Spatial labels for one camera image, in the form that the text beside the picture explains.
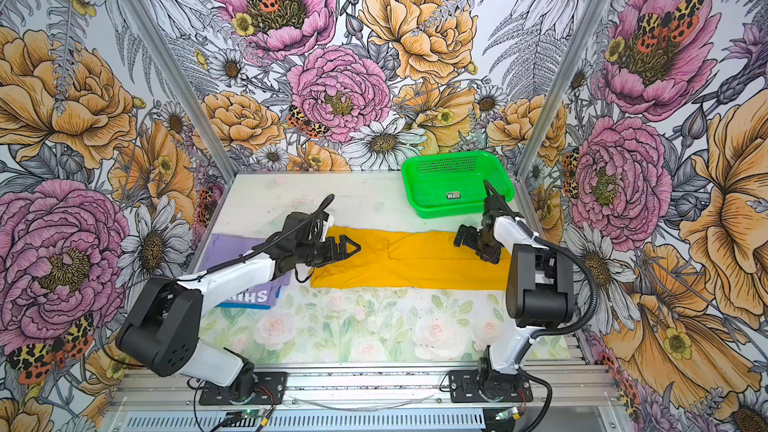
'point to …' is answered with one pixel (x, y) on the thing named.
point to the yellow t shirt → (410, 260)
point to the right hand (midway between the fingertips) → (468, 255)
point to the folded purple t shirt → (225, 248)
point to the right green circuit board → (506, 414)
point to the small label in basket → (453, 195)
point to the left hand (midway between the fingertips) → (348, 258)
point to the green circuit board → (246, 413)
